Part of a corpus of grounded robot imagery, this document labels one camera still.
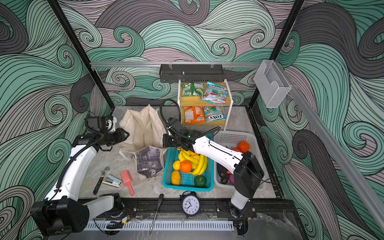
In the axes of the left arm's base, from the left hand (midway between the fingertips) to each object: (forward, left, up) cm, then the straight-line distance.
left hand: (127, 133), depth 79 cm
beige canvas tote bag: (+12, -6, -8) cm, 16 cm away
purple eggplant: (-16, -53, -14) cm, 57 cm away
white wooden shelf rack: (+11, -41, +12) cm, 44 cm away
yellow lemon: (-11, -27, -15) cm, 33 cm away
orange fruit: (-13, -32, -13) cm, 37 cm away
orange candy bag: (+17, -37, -3) cm, 40 cm away
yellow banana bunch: (-6, -30, -14) cm, 33 cm away
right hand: (-3, -19, -2) cm, 20 cm away
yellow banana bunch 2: (-10, -40, -13) cm, 43 cm away
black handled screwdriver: (-29, -20, -19) cm, 40 cm away
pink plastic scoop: (-19, 0, -19) cm, 27 cm away
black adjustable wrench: (-14, +16, -21) cm, 30 cm away
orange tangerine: (+1, -68, -13) cm, 69 cm away
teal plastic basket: (-18, -33, -21) cm, 43 cm away
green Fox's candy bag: (+18, -50, -2) cm, 53 cm away
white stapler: (-20, +8, -18) cm, 28 cm away
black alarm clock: (-30, -35, -17) cm, 49 cm away
